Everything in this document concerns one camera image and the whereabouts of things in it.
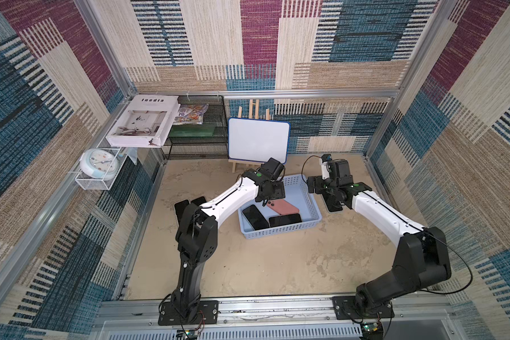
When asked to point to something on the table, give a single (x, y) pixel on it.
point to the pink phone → (282, 207)
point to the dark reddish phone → (331, 206)
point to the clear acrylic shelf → (89, 183)
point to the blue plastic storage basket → (299, 193)
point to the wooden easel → (251, 104)
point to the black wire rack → (208, 140)
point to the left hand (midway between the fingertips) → (275, 192)
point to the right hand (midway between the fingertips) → (318, 177)
